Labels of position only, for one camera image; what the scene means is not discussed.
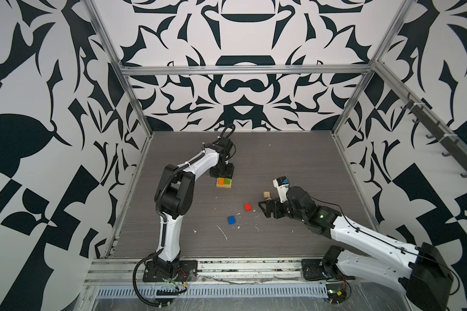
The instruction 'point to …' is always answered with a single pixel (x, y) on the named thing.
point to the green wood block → (227, 181)
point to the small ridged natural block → (266, 194)
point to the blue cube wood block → (231, 220)
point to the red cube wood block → (248, 207)
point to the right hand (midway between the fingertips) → (266, 202)
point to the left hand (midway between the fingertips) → (226, 171)
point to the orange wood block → (220, 181)
